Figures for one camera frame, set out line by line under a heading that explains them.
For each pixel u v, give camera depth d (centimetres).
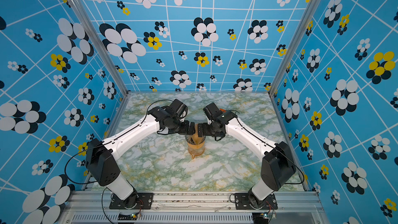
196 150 90
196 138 81
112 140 46
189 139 81
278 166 43
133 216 70
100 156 42
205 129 74
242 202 72
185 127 72
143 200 73
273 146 45
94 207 73
